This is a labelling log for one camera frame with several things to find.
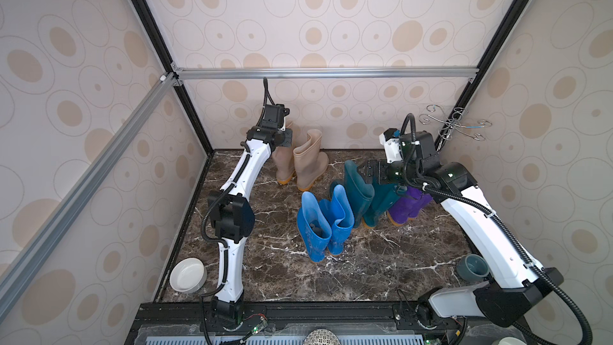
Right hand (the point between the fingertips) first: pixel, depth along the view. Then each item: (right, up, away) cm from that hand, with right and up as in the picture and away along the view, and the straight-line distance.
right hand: (379, 166), depth 72 cm
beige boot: (-32, +4, +22) cm, 38 cm away
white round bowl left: (-63, -38, +10) cm, 74 cm away
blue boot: (-20, -21, +8) cm, 30 cm away
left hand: (-28, +14, +19) cm, 37 cm away
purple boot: (+13, -14, +11) cm, 22 cm away
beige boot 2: (-21, +2, +18) cm, 28 cm away
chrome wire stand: (+31, +16, +14) cm, 37 cm away
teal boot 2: (+4, -10, +7) cm, 13 cm away
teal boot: (-6, -9, 0) cm, 10 cm away
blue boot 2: (-12, -14, -2) cm, 19 cm away
